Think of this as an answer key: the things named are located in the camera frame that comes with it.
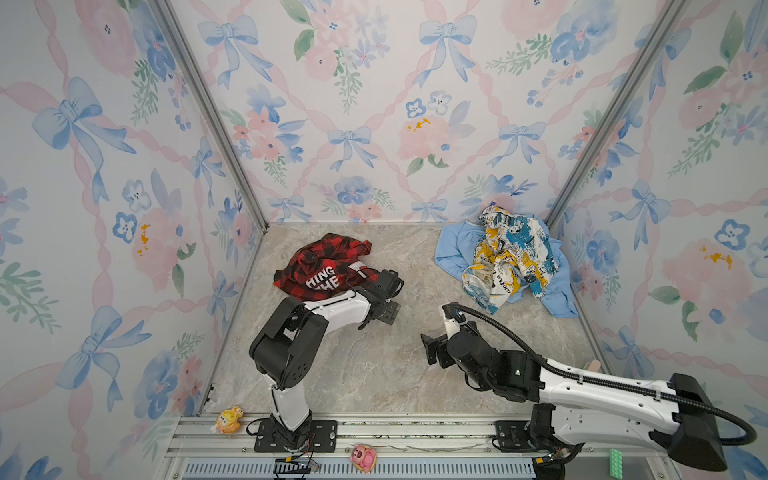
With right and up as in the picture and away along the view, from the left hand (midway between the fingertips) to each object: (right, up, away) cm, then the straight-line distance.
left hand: (383, 303), depth 95 cm
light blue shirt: (+27, +19, +18) cm, 38 cm away
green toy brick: (+55, -34, -25) cm, 69 cm away
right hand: (+13, -4, -19) cm, 24 cm away
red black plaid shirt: (-20, +11, +2) cm, 23 cm away
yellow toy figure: (-38, -25, -22) cm, 50 cm away
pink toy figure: (-4, -32, -26) cm, 41 cm away
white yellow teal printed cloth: (+42, +17, +2) cm, 46 cm away
